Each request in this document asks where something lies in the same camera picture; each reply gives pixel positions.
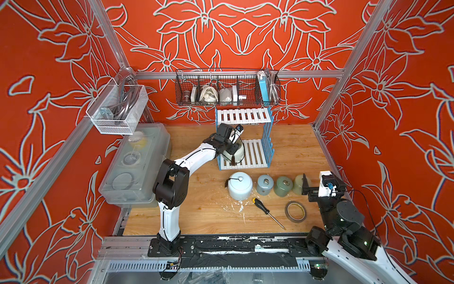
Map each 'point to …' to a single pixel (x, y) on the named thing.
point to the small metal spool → (187, 95)
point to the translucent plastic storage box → (130, 179)
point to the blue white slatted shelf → (258, 152)
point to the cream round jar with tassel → (237, 155)
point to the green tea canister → (284, 186)
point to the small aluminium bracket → (242, 97)
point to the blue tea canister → (265, 184)
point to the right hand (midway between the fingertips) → (314, 173)
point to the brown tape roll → (287, 213)
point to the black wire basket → (205, 84)
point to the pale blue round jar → (240, 186)
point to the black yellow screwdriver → (266, 210)
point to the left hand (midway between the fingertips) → (234, 139)
